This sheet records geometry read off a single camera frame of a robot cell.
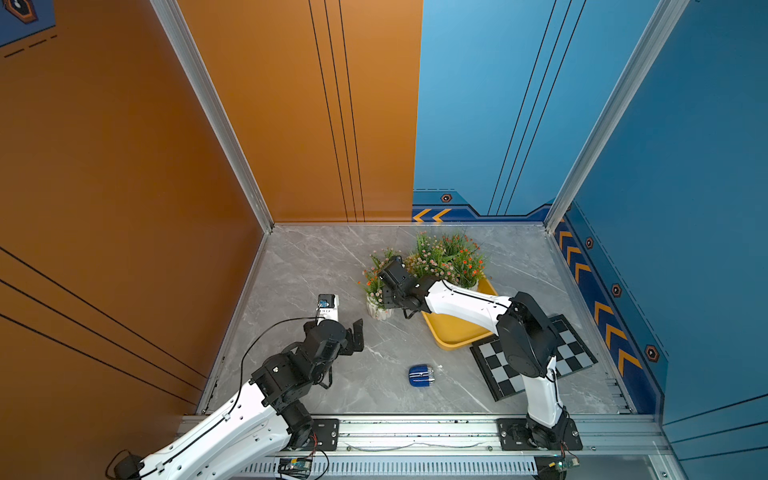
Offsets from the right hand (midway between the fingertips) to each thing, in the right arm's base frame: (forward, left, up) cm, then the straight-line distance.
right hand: (390, 295), depth 92 cm
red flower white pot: (+5, -23, +11) cm, 26 cm away
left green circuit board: (-43, +22, -10) cm, 49 cm away
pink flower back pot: (+7, -13, +9) cm, 18 cm away
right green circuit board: (-42, -41, -7) cm, 59 cm away
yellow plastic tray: (-10, -18, -5) cm, 21 cm away
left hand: (-13, +10, +10) cm, 20 cm away
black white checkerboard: (-18, -51, -4) cm, 54 cm away
